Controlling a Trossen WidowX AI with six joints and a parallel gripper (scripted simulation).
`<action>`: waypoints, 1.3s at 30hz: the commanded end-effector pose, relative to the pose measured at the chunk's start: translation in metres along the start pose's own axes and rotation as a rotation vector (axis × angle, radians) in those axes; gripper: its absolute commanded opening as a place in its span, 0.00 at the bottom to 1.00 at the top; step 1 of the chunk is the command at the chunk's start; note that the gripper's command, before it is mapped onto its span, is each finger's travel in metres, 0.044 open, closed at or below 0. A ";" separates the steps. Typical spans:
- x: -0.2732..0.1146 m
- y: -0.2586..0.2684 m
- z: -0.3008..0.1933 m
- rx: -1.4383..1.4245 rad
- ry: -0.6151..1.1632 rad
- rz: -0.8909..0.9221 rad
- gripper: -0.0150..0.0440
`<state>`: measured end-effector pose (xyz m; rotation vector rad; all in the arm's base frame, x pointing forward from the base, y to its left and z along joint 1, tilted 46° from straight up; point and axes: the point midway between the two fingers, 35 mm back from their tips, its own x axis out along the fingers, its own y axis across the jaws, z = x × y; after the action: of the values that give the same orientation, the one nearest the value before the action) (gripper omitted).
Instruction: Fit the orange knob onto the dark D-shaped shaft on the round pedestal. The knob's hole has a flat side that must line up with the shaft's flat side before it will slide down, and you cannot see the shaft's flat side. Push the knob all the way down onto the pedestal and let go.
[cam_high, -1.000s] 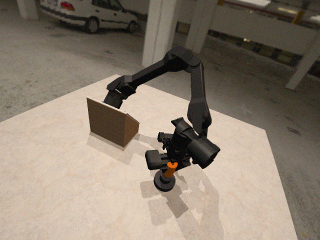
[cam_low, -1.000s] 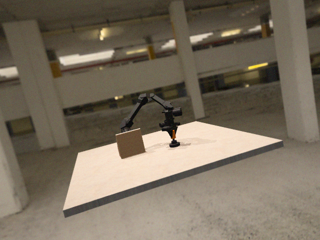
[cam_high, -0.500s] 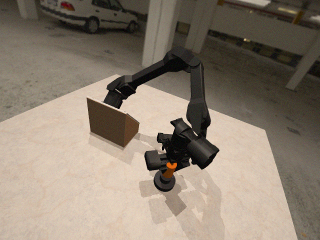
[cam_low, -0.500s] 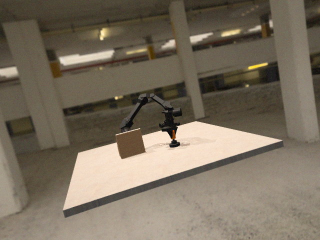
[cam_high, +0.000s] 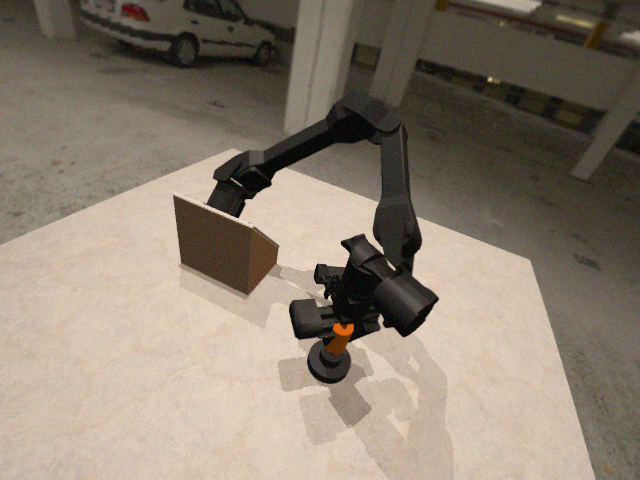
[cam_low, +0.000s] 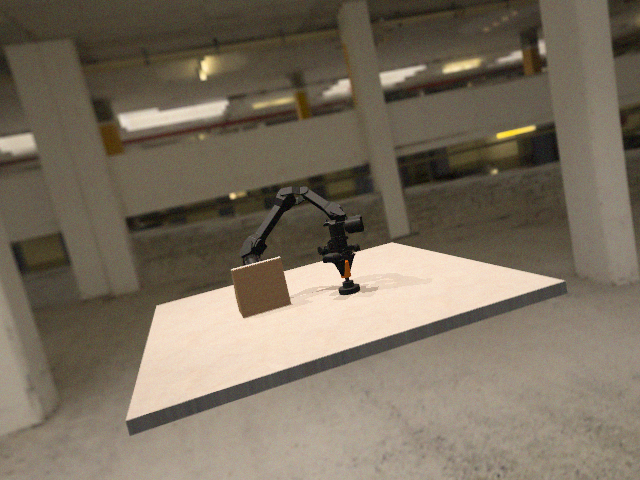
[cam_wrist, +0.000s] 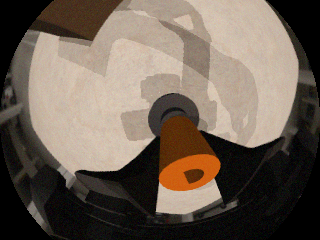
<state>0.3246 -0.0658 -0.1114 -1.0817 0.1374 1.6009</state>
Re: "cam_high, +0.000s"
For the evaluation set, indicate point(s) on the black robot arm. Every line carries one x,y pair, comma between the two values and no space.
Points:
398,296

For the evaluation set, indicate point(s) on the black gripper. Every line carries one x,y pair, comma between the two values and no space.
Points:
310,321

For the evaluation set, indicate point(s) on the dark grey round pedestal with shaft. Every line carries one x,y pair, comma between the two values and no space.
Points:
326,367

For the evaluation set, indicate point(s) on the orange knob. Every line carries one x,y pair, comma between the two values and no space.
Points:
340,341

